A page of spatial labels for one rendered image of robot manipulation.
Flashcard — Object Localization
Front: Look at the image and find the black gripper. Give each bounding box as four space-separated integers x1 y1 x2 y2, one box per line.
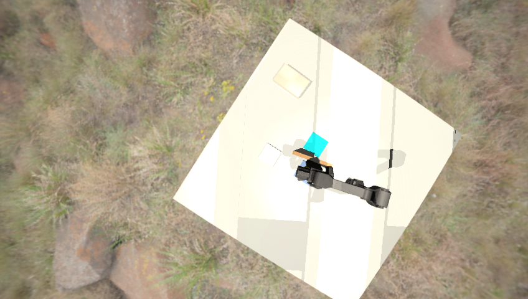
298 166 334 181

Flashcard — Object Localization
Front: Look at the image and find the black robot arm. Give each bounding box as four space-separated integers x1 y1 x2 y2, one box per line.
295 157 392 209

